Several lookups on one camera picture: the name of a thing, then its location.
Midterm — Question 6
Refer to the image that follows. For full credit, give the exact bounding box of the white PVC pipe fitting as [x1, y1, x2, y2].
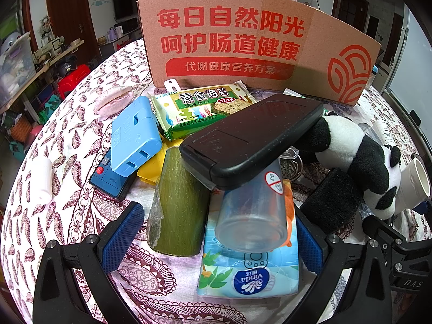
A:
[394, 156, 431, 215]

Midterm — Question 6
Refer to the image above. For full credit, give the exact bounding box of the blue remote control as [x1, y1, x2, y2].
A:
[89, 148, 135, 201]

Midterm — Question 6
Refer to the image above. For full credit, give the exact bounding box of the panda plush toy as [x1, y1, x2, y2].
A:
[296, 115, 401, 220]

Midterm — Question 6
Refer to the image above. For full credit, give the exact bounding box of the green cylindrical roll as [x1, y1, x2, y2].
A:
[146, 146, 210, 257]

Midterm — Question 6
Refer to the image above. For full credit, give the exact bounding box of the Vinda tissue pack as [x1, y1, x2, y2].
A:
[197, 179, 299, 298]

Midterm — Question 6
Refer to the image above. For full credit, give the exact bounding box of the metal sink strainer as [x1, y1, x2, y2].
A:
[279, 146, 303, 181]

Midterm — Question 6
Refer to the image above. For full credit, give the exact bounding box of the yellow plastic block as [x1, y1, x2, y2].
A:
[137, 139, 183, 185]

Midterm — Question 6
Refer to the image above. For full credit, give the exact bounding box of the blue plastic box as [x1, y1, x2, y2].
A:
[111, 96, 163, 178]

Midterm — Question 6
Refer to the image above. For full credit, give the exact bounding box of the black rectangular case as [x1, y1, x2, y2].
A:
[179, 94, 324, 190]

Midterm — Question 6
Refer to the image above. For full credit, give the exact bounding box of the pink oval pad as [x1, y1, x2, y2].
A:
[94, 86, 133, 117]

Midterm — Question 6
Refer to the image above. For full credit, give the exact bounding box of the green seaweed snack packet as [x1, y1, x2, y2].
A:
[151, 80, 256, 141]

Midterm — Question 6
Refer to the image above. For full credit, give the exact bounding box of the clear storage bin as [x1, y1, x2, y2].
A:
[1, 32, 36, 106]

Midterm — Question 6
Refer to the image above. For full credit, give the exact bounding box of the printed cardboard box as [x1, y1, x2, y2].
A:
[138, 0, 380, 105]

